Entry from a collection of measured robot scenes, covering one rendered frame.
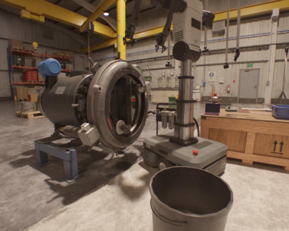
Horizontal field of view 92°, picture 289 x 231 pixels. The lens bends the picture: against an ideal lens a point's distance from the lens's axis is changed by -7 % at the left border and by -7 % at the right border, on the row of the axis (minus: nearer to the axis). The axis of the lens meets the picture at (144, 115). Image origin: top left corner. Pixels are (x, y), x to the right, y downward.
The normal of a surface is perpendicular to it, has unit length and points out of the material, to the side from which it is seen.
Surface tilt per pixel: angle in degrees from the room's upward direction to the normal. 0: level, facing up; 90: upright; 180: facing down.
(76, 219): 0
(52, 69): 90
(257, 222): 0
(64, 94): 70
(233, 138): 90
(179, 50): 90
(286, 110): 90
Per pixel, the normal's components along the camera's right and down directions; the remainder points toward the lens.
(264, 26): -0.57, 0.14
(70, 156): 0.88, 0.07
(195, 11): 0.60, 0.13
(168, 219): -0.73, 0.16
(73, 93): -0.44, -0.23
